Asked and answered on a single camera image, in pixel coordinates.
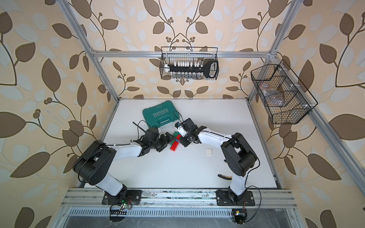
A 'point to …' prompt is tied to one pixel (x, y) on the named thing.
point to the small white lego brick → (209, 151)
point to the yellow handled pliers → (225, 177)
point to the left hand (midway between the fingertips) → (173, 140)
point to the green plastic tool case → (163, 112)
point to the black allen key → (139, 127)
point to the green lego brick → (176, 133)
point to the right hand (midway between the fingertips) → (183, 139)
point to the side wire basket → (286, 99)
